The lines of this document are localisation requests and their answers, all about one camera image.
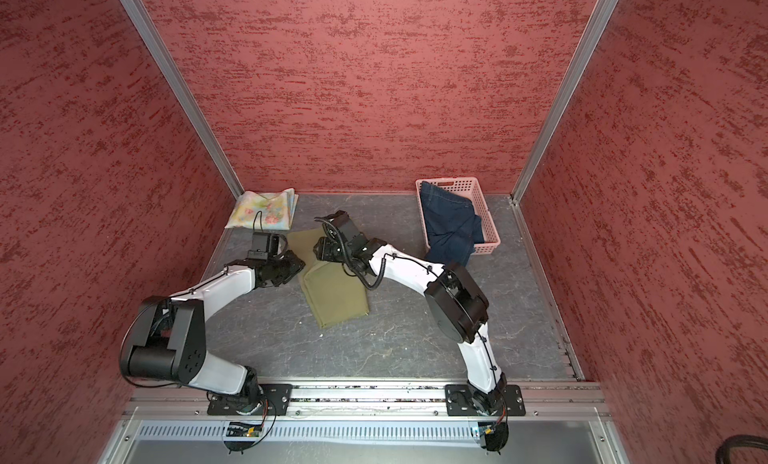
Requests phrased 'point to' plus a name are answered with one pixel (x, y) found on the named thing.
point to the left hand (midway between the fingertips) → (304, 270)
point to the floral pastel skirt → (277, 209)
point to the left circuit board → (240, 429)
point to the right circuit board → (494, 431)
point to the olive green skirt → (335, 296)
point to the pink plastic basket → (469, 189)
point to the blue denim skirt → (452, 228)
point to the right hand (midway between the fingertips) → (319, 254)
